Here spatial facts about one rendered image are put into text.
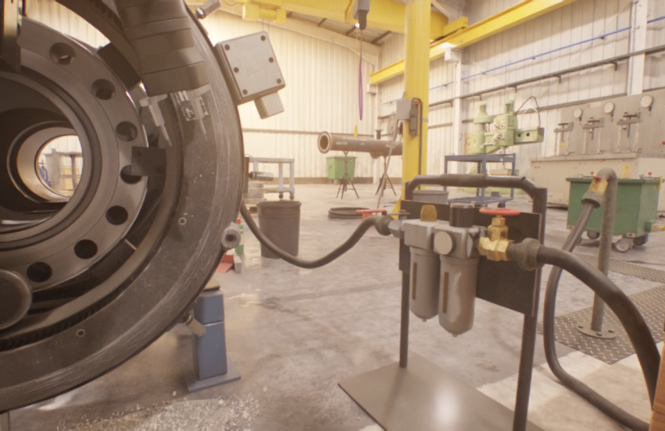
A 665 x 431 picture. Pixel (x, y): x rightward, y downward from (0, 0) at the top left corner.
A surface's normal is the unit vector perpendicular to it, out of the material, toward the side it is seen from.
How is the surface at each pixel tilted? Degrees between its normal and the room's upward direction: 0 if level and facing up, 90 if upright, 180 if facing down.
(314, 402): 0
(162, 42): 122
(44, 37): 90
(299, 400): 0
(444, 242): 90
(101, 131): 90
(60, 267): 90
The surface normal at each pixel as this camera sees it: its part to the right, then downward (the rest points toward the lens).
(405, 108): -0.36, 0.11
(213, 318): 0.51, 0.11
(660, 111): -0.97, 0.03
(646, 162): 0.25, 0.12
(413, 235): -0.86, 0.06
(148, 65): -0.09, 0.46
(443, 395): 0.00, -0.99
